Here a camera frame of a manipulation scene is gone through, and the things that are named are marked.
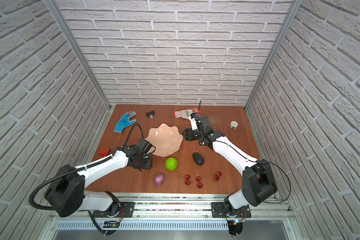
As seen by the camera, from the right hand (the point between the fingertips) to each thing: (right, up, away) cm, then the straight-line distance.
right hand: (187, 130), depth 85 cm
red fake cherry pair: (0, -27, -1) cm, 27 cm away
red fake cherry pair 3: (+18, -26, 0) cm, 32 cm away
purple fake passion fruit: (-16, -26, -5) cm, 31 cm away
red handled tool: (-53, -14, +8) cm, 56 cm away
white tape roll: (+34, +3, +22) cm, 41 cm away
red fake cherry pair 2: (+6, -28, -2) cm, 28 cm away
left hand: (-22, -19, +1) cm, 29 cm away
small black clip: (-28, +11, +29) cm, 42 cm away
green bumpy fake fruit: (-9, -19, -1) cm, 21 cm away
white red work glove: (-1, +12, +30) cm, 32 cm away
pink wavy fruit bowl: (-14, -7, +13) cm, 21 cm away
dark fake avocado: (+7, -17, +3) cm, 19 cm away
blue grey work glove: (-47, +5, +25) cm, 54 cm away
